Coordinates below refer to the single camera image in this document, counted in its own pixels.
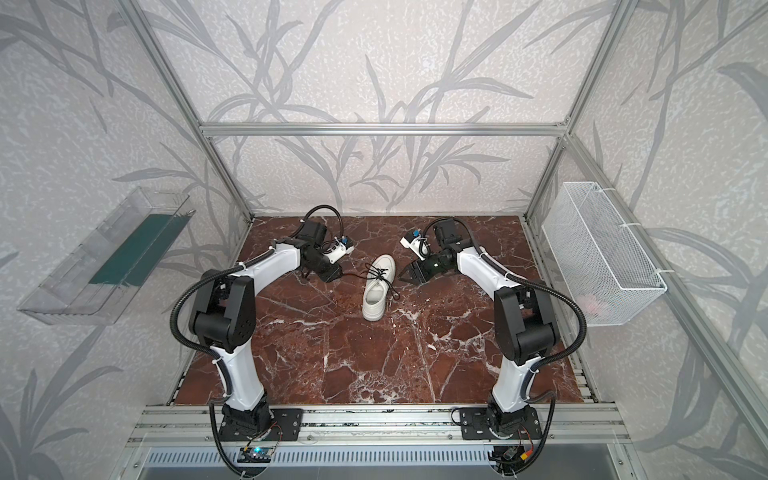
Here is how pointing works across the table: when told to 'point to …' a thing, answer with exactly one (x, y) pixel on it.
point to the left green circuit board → (255, 455)
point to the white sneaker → (375, 292)
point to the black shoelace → (377, 275)
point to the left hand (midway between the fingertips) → (340, 260)
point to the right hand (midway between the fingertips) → (408, 263)
